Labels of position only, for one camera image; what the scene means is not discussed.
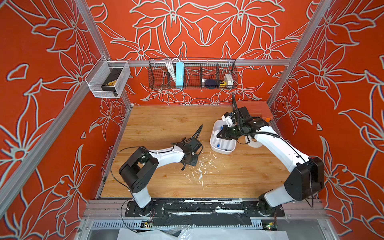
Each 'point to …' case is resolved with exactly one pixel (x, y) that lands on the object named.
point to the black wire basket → (205, 73)
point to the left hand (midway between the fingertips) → (193, 159)
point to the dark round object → (210, 83)
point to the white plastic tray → (220, 145)
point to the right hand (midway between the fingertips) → (214, 135)
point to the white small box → (229, 79)
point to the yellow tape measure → (224, 84)
